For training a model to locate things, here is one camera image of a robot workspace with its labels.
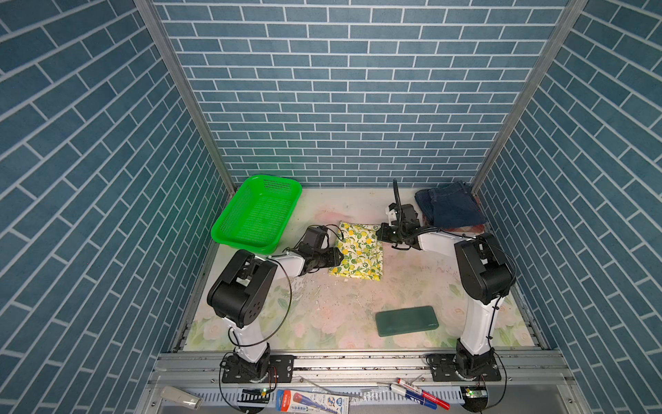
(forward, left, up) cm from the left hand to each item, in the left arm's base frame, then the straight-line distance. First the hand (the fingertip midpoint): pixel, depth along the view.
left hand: (339, 257), depth 95 cm
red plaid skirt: (+12, -54, +1) cm, 55 cm away
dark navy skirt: (+22, -47, +4) cm, 52 cm away
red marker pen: (-42, -23, -1) cm, 48 cm away
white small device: (-42, +42, +1) cm, 59 cm away
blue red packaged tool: (-43, +13, -1) cm, 45 cm away
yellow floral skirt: (+3, -9, +1) cm, 9 cm away
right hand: (+10, -14, +3) cm, 17 cm away
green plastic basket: (+23, +36, -3) cm, 42 cm away
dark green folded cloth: (-23, -22, -2) cm, 31 cm away
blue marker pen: (-43, -20, 0) cm, 47 cm away
